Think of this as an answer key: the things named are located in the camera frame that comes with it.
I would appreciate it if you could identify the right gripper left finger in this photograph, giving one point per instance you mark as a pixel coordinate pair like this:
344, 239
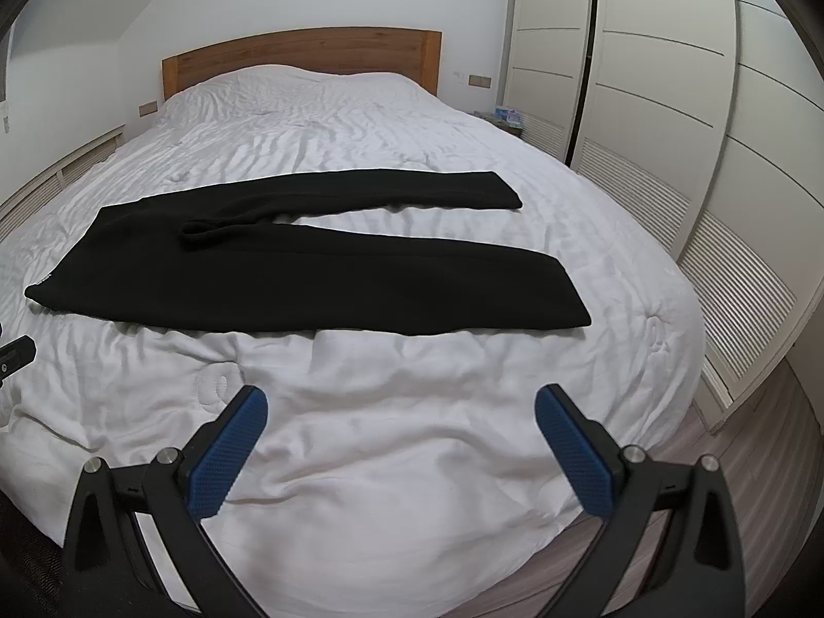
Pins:
108, 569

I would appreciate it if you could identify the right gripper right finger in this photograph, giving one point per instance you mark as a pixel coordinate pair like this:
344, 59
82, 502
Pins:
697, 566

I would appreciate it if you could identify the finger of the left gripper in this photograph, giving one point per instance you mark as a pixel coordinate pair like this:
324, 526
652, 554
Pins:
16, 355

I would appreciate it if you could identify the black pants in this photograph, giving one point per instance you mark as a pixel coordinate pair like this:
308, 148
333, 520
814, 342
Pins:
249, 257

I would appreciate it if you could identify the low white radiator cabinet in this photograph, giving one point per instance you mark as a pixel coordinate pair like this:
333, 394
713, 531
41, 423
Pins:
39, 191

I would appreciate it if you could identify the white duvet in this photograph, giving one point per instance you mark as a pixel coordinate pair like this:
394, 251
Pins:
397, 476

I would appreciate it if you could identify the white wardrobe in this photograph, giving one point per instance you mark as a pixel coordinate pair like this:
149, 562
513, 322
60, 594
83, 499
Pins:
703, 119

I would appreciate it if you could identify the bedside table with items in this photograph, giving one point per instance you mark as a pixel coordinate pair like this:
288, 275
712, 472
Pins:
508, 120

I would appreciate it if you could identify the wooden headboard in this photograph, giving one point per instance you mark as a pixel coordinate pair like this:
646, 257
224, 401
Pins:
414, 53

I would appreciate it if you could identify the wall switch plate left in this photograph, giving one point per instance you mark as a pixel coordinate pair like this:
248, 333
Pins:
148, 108

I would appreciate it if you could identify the wall switch plate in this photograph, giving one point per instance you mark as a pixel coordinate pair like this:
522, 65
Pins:
148, 108
480, 81

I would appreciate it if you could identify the wall switch plate right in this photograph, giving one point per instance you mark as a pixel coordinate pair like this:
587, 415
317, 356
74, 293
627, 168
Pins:
480, 81

